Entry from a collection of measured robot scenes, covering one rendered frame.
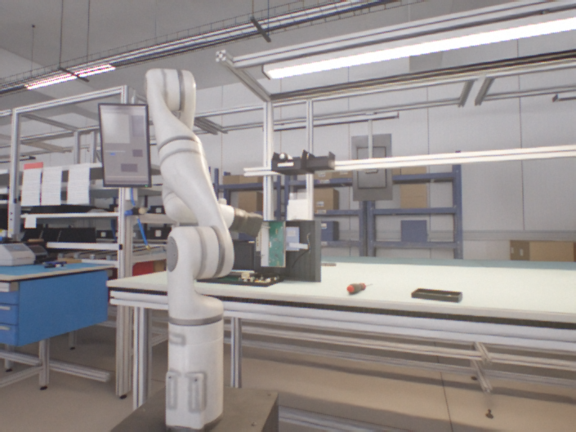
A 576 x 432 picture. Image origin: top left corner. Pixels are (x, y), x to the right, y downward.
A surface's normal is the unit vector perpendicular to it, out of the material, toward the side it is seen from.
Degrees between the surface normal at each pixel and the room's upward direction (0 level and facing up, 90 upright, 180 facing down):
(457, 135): 90
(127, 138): 101
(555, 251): 90
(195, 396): 90
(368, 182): 97
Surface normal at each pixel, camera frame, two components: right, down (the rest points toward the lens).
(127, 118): 0.07, 0.15
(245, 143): -0.35, -0.04
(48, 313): 0.94, -0.01
